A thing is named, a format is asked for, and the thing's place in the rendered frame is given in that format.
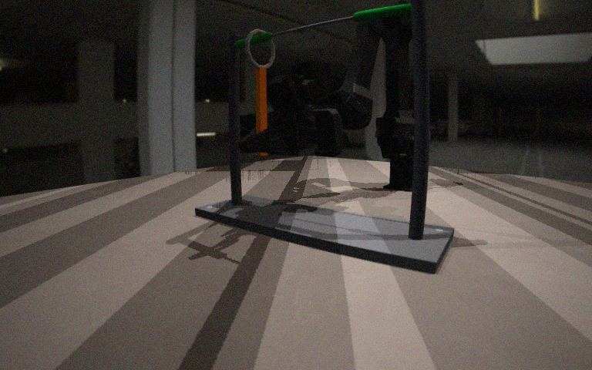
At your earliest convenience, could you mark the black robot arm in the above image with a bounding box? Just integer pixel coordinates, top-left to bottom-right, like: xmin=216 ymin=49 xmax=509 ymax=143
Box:
xmin=266 ymin=15 xmax=415 ymax=192

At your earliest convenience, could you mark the orange handle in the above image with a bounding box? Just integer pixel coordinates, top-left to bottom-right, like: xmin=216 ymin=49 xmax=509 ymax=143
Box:
xmin=245 ymin=29 xmax=275 ymax=133

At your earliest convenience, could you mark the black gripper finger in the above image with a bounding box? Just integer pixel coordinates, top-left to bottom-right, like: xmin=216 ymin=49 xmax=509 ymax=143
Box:
xmin=239 ymin=114 xmax=271 ymax=151
xmin=242 ymin=113 xmax=300 ymax=156

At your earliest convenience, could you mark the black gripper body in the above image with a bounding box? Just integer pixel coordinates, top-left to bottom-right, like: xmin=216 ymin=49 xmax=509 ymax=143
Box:
xmin=239 ymin=107 xmax=344 ymax=157

